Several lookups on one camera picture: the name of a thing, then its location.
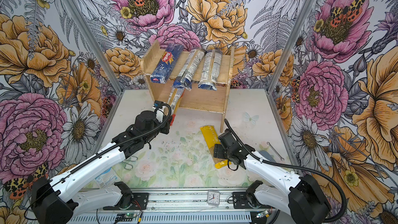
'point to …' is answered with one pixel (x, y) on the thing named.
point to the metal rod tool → (275, 151)
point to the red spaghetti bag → (174, 97)
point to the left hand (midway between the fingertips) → (168, 120)
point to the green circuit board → (125, 216)
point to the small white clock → (213, 198)
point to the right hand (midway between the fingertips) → (221, 155)
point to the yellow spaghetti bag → (212, 139)
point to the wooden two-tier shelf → (198, 98)
